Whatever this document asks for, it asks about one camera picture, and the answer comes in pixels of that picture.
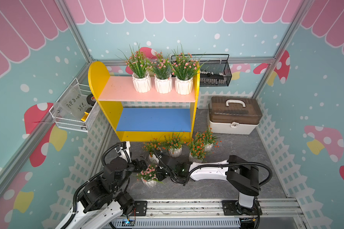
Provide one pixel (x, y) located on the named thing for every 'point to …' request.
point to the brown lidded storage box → (233, 115)
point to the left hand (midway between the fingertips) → (141, 155)
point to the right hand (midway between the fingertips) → (152, 172)
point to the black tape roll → (91, 99)
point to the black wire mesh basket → (213, 73)
